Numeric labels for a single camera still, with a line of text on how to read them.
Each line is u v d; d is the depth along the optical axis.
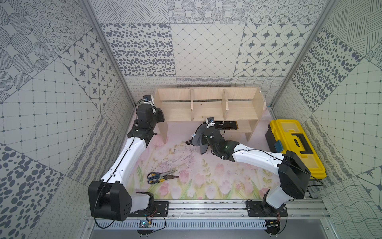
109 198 0.39
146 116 0.57
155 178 0.83
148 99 0.68
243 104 0.87
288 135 0.82
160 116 0.72
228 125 0.91
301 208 0.76
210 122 0.72
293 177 0.44
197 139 0.84
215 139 0.62
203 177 0.86
